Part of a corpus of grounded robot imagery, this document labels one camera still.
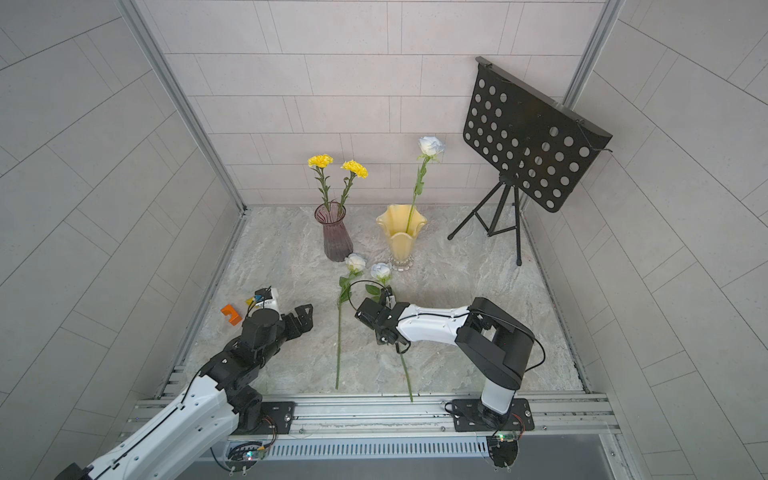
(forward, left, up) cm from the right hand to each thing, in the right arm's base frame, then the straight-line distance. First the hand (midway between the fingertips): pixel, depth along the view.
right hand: (390, 334), depth 89 cm
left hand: (+4, +22, +11) cm, 25 cm away
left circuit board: (-27, +33, +6) cm, 44 cm away
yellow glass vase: (+27, -6, +20) cm, 34 cm away
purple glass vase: (+24, +15, +17) cm, 33 cm away
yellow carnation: (+36, +16, +37) cm, 55 cm away
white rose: (+17, +2, +8) cm, 19 cm away
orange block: (+5, +44, +8) cm, 45 cm away
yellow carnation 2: (+33, +6, +37) cm, 49 cm away
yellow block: (+11, +42, +6) cm, 44 cm away
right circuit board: (-29, -25, +2) cm, 39 cm away
